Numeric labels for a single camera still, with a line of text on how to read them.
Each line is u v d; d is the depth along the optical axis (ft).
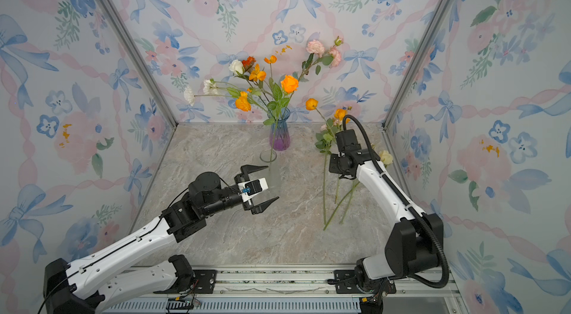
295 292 2.39
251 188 1.70
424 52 2.93
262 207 1.96
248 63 2.82
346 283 2.40
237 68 2.69
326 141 2.96
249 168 2.00
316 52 2.82
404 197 1.52
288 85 2.49
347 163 1.92
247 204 1.93
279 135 3.41
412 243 1.36
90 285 1.34
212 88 2.60
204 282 2.45
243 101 2.46
